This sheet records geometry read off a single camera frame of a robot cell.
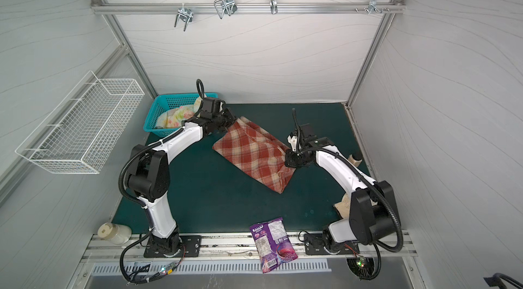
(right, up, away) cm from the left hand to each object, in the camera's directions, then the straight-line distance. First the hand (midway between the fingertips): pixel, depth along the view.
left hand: (241, 113), depth 93 cm
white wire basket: (-52, -9, -25) cm, 59 cm away
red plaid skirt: (+7, -18, +2) cm, 20 cm away
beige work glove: (+44, -39, -11) cm, 60 cm away
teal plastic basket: (-46, +6, +18) cm, 50 cm away
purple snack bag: (+14, -48, -21) cm, 55 cm away
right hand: (+22, -19, -8) cm, 30 cm away
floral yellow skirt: (-39, -2, +15) cm, 42 cm away
